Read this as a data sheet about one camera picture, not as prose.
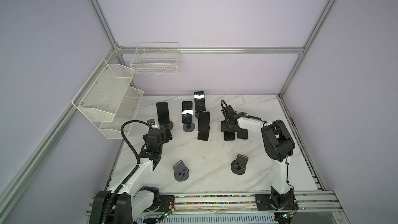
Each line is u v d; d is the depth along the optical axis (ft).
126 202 1.31
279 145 1.77
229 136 3.24
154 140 2.09
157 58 3.13
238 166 2.62
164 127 3.33
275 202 2.15
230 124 2.46
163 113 3.15
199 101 3.32
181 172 2.56
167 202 2.40
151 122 2.42
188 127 3.35
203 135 3.21
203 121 2.99
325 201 2.50
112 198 1.31
